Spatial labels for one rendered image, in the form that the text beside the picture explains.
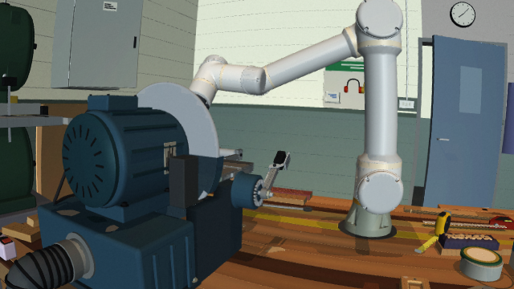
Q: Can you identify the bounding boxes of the grey sander table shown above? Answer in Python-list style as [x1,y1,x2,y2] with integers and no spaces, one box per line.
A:
[218,148,255,181]

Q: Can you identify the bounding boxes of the grey disc guard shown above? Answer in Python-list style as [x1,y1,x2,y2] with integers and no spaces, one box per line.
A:
[135,82,221,201]

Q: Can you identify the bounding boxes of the blue disc sander body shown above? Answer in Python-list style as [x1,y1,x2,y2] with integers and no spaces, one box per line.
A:
[37,94,244,289]

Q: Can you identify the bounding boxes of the wooden block with recess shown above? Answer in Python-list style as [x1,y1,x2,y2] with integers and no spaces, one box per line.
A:
[399,275,432,289]

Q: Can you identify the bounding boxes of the grey lever with black grip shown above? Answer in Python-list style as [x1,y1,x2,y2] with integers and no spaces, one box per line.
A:
[256,150,292,201]

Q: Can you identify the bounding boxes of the blue round trunnion hub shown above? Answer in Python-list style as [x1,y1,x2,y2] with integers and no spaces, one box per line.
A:
[230,170,267,210]

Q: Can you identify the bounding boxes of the red-brown wooden board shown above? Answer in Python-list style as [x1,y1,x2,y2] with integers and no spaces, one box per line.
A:
[270,185,314,202]

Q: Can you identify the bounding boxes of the tan wooden board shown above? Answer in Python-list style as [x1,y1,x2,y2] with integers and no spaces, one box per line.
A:
[266,193,308,207]

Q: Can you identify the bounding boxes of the grey metal rod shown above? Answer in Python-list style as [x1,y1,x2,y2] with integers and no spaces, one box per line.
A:
[262,201,314,213]

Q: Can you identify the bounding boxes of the notice board with green header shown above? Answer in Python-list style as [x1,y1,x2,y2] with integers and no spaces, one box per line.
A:
[322,59,367,110]

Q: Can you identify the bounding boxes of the yellow tape measure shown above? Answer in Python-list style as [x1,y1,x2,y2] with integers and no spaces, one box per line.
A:
[414,210,453,254]

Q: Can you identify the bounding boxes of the brown wooden cupboard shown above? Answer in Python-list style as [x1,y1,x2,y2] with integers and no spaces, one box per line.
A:
[35,103,90,202]

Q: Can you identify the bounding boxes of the blue door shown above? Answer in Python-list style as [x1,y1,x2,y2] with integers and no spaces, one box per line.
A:
[410,35,508,210]

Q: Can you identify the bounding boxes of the long brown toothed strip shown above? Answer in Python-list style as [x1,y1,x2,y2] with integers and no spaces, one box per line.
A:
[402,207,492,222]

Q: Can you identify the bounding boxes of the long grey toothed strip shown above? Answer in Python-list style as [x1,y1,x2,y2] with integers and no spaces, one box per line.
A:
[421,219,509,232]

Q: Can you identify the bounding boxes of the dark blue box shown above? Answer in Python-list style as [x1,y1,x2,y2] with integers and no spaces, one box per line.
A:
[437,232,500,252]

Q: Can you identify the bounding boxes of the dark green bandsaw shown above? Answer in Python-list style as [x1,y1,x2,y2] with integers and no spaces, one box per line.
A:
[0,2,73,216]

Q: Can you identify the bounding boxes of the light wooden offcut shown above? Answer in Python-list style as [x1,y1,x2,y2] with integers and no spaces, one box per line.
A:
[1,221,42,243]

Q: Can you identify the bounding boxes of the grey tape roll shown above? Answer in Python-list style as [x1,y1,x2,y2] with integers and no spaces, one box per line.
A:
[459,245,504,283]

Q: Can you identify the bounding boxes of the red flat tool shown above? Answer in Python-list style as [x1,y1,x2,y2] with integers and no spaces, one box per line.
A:
[488,214,514,231]

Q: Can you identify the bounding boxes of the white box with red button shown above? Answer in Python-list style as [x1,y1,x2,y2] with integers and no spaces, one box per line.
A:
[0,235,18,263]

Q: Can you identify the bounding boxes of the black switch box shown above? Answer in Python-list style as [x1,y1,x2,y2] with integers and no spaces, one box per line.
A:
[168,154,201,210]

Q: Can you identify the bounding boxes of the grey wall cabinet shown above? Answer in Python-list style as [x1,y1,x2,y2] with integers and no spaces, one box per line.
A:
[50,0,145,91]

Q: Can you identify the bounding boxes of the round wall clock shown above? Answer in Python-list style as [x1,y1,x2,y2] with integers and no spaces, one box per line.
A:
[449,1,477,29]

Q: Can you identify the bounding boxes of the black ribbed dust hose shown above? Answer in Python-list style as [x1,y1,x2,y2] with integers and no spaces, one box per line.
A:
[4,232,96,289]

